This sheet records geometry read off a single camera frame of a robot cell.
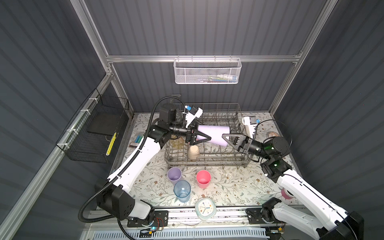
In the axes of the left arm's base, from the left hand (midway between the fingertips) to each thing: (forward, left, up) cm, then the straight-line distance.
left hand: (210, 134), depth 63 cm
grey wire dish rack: (+10, -6, -36) cm, 37 cm away
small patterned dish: (+25, -52, -35) cm, 67 cm away
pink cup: (-5, +2, -35) cm, 36 cm away
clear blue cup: (-11, +14, -36) cm, 40 cm away
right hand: (-6, -5, +3) cm, 8 cm away
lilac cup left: (-2, +19, -34) cm, 39 cm away
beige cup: (+5, +7, -23) cm, 24 cm away
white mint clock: (-21, +2, -33) cm, 39 cm away
